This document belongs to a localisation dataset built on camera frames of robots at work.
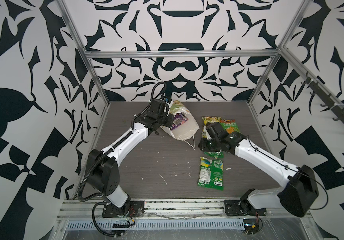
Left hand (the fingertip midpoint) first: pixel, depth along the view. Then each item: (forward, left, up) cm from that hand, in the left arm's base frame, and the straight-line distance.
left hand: (172, 113), depth 83 cm
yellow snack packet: (+9, -25, -18) cm, 31 cm away
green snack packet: (+5, -39, -20) cm, 44 cm away
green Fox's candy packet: (-15, -26, -22) cm, 37 cm away
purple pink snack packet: (+10, -5, -19) cm, 22 cm away
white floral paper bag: (+1, -9, -20) cm, 22 cm away
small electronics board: (-50, -36, -24) cm, 66 cm away
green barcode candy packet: (-27, -20, -20) cm, 39 cm away
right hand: (-15, -15, -9) cm, 23 cm away
